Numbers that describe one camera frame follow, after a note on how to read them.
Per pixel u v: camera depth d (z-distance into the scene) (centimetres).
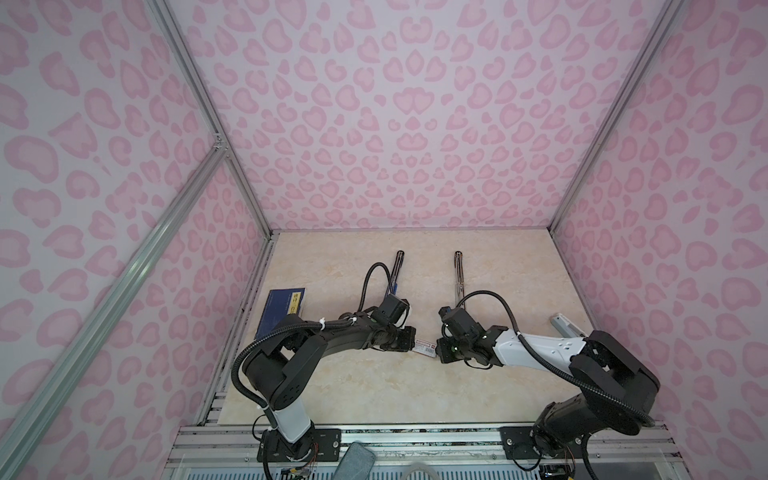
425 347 88
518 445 73
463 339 69
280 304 99
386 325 72
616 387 43
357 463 69
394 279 103
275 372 47
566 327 92
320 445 73
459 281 102
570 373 46
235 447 75
